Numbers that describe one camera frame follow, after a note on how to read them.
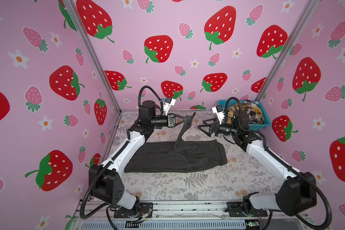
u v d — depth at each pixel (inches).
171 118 24.7
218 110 26.0
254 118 39.3
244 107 43.4
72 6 26.6
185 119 27.1
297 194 15.9
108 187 16.3
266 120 40.8
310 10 27.2
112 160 17.4
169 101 25.9
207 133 26.2
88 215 15.7
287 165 17.6
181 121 27.1
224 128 26.0
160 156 36.9
